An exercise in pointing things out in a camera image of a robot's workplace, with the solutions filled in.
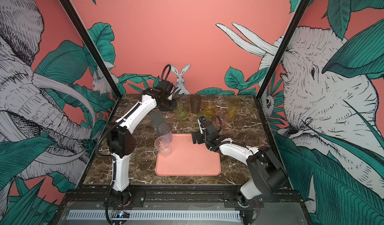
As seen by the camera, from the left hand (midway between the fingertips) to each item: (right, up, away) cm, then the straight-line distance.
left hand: (175, 104), depth 89 cm
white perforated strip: (-6, -54, -19) cm, 57 cm away
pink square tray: (+2, -31, 0) cm, 31 cm away
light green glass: (+18, -5, +12) cm, 22 cm away
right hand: (+13, -16, -1) cm, 21 cm away
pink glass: (+32, -8, +13) cm, 36 cm away
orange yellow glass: (+23, -2, +21) cm, 32 cm away
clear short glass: (-8, -24, 0) cm, 25 cm away
